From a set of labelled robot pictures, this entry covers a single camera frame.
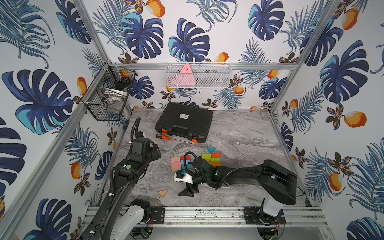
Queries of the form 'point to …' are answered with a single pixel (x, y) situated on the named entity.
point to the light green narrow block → (215, 159)
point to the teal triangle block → (211, 149)
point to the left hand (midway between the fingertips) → (151, 147)
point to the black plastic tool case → (192, 122)
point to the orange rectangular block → (216, 164)
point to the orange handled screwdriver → (167, 137)
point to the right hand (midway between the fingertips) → (178, 185)
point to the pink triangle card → (186, 77)
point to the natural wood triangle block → (162, 192)
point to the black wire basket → (106, 98)
